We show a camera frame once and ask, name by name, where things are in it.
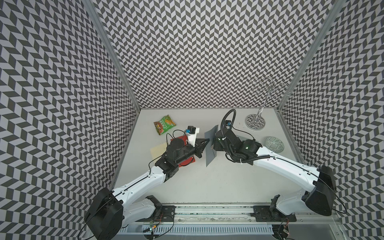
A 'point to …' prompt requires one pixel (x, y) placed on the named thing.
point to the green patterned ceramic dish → (274, 144)
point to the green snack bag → (165, 123)
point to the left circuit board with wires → (156, 230)
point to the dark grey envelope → (210, 154)
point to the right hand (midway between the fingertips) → (218, 142)
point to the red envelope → (184, 139)
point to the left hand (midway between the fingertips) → (209, 141)
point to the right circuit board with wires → (280, 231)
